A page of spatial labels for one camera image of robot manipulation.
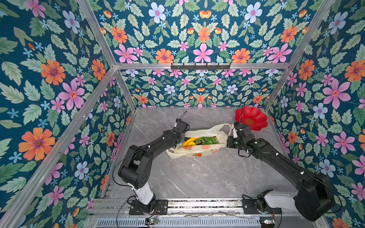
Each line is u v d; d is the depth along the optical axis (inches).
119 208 29.1
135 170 18.1
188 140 37.6
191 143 36.4
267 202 24.5
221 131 34.0
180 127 28.6
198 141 36.7
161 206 29.0
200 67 36.6
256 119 43.8
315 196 15.7
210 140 37.6
